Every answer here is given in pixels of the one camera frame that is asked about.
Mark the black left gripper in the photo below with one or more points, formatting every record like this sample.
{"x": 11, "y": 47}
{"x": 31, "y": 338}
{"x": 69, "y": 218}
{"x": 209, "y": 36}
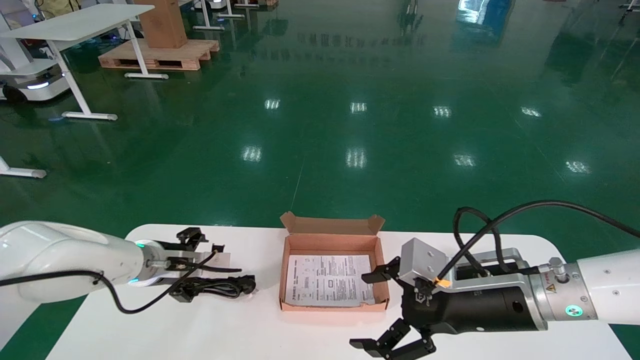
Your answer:
{"x": 175, "y": 267}

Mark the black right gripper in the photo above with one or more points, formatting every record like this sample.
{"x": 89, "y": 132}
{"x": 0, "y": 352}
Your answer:
{"x": 480, "y": 307}

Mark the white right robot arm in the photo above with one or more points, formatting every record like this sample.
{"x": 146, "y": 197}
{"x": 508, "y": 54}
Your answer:
{"x": 610, "y": 285}

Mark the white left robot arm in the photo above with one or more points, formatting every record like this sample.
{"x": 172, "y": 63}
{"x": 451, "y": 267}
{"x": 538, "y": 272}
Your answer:
{"x": 60, "y": 250}

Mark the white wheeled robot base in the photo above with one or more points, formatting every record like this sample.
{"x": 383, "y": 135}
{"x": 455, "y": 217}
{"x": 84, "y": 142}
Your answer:
{"x": 25, "y": 92}

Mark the open brown cardboard box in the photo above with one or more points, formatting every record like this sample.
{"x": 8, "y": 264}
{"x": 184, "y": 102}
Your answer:
{"x": 332, "y": 242}

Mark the white printed paper manual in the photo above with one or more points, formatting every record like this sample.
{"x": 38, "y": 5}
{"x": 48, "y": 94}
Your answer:
{"x": 325, "y": 280}

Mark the white table foot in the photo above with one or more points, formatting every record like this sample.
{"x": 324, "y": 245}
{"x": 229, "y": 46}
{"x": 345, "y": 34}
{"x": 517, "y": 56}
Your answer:
{"x": 25, "y": 173}

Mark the large wooden pallet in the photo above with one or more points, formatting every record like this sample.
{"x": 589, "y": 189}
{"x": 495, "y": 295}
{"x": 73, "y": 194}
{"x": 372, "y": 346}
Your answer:
{"x": 185, "y": 50}

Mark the tall brown cardboard carton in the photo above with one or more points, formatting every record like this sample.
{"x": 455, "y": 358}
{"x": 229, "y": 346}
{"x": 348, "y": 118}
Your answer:
{"x": 162, "y": 25}

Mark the white table leg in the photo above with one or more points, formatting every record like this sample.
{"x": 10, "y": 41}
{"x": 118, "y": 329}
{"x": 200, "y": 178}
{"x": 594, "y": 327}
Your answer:
{"x": 230, "y": 10}
{"x": 206, "y": 20}

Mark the white desk with legs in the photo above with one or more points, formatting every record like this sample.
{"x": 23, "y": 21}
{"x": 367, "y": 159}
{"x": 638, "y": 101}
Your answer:
{"x": 75, "y": 22}

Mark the yellow object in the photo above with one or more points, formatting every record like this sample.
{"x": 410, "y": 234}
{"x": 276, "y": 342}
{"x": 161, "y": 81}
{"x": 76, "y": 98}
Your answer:
{"x": 57, "y": 6}

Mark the grey stand leg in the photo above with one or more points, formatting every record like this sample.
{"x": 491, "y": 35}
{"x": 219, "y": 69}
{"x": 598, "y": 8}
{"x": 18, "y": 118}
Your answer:
{"x": 625, "y": 15}

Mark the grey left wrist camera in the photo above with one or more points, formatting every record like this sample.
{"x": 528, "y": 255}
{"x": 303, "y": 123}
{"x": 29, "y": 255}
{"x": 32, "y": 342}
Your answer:
{"x": 220, "y": 259}

